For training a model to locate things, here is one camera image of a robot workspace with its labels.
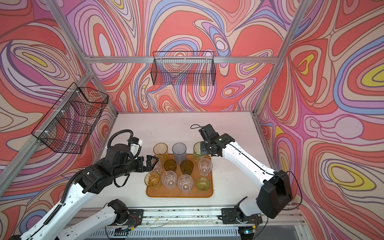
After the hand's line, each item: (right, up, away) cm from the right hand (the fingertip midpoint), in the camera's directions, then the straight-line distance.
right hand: (208, 151), depth 82 cm
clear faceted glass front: (-22, -17, +3) cm, 28 cm away
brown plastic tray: (-18, -23, 0) cm, 29 cm away
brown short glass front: (-22, -9, +6) cm, 25 cm away
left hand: (-27, -1, -13) cm, 30 cm away
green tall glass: (-6, -1, -4) cm, 8 cm away
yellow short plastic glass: (-32, -16, +2) cm, 36 cm away
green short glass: (-3, -19, +2) cm, 19 cm away
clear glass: (-1, -10, +7) cm, 12 cm away
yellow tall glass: (-27, +1, +1) cm, 27 cm away
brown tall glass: (-12, -9, +2) cm, 15 cm away
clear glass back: (-13, -18, +2) cm, 23 cm away
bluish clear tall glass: (-17, -1, +8) cm, 18 cm away
